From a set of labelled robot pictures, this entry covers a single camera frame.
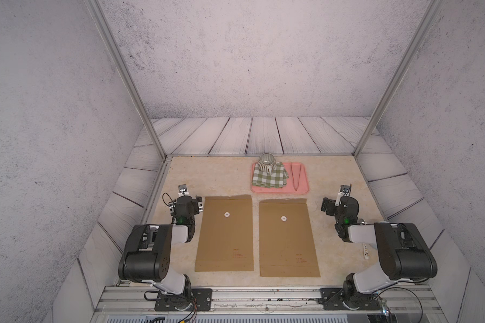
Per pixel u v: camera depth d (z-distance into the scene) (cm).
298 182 108
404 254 45
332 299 71
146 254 46
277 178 108
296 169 116
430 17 72
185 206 71
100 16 71
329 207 85
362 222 91
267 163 112
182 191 81
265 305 73
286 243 88
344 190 82
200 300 73
